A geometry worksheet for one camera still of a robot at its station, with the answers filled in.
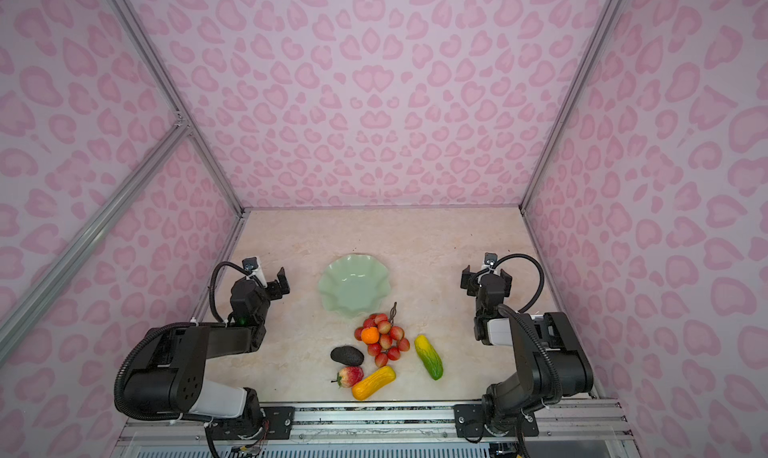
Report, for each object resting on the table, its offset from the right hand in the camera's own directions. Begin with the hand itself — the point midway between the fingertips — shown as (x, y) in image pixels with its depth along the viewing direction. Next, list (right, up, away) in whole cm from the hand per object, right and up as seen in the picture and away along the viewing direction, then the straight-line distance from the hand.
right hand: (487, 265), depth 92 cm
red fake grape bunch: (-31, -19, -12) cm, 38 cm away
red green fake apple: (-40, -27, -15) cm, 50 cm away
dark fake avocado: (-41, -23, -12) cm, 48 cm away
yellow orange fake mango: (-33, -29, -15) cm, 46 cm away
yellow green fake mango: (-19, -23, -12) cm, 33 cm away
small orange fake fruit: (-35, -17, -12) cm, 41 cm away
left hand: (-67, 0, -1) cm, 67 cm away
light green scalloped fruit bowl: (-42, -7, +6) cm, 43 cm away
